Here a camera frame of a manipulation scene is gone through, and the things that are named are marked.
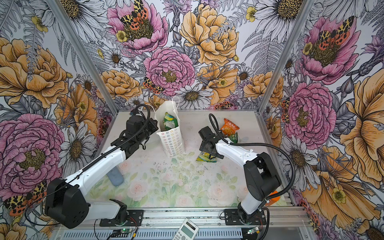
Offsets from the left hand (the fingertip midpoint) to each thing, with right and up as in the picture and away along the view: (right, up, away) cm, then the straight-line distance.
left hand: (158, 125), depth 83 cm
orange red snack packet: (+43, -2, +22) cm, 49 cm away
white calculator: (+17, -49, -12) cm, 53 cm away
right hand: (+29, -17, +7) cm, 35 cm away
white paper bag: (+7, -3, -5) cm, 10 cm away
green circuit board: (-12, -49, -11) cm, 52 cm away
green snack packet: (+26, -19, +10) cm, 34 cm away
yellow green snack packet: (+4, +2, +14) cm, 15 cm away
